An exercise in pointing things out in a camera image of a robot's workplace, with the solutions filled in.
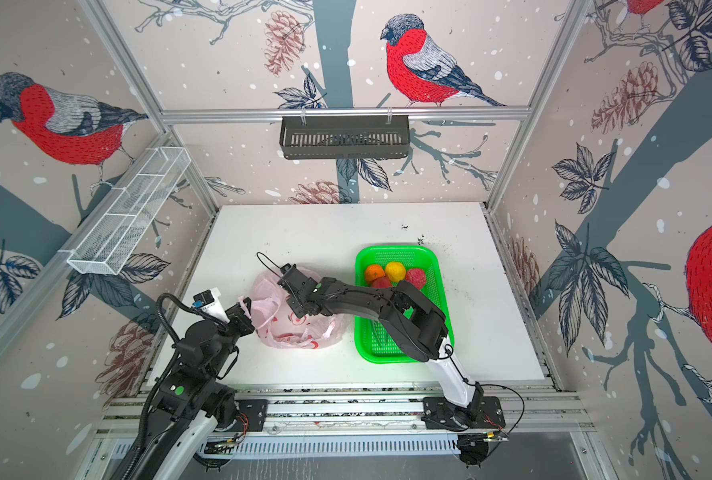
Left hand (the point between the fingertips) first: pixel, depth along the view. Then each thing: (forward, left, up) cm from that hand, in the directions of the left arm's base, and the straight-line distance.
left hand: (249, 300), depth 76 cm
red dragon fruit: (+10, -35, -8) cm, 38 cm away
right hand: (+7, -10, -14) cm, 19 cm away
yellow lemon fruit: (+16, -40, -11) cm, 45 cm away
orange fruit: (+15, -33, -11) cm, 38 cm away
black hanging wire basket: (+60, -23, +10) cm, 65 cm away
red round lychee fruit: (+13, -47, -11) cm, 50 cm away
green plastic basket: (-5, -33, -17) cm, 38 cm away
